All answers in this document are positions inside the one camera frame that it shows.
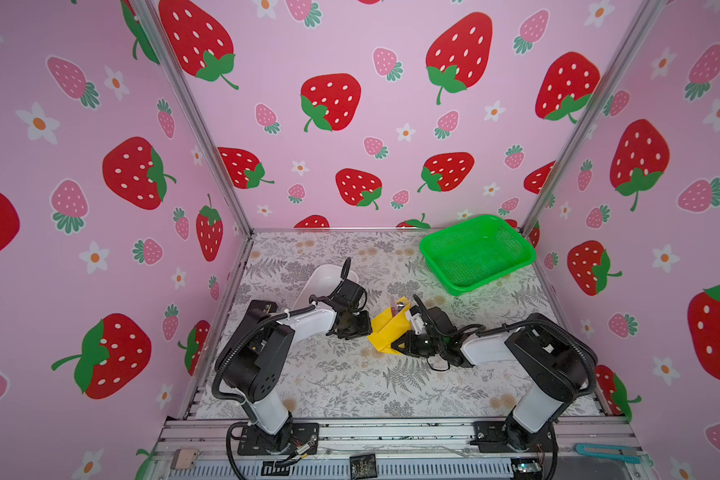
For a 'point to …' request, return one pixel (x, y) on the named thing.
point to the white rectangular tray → (322, 282)
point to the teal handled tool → (620, 453)
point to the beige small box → (184, 458)
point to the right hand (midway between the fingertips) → (389, 346)
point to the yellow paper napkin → (387, 328)
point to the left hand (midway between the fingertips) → (371, 330)
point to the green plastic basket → (473, 252)
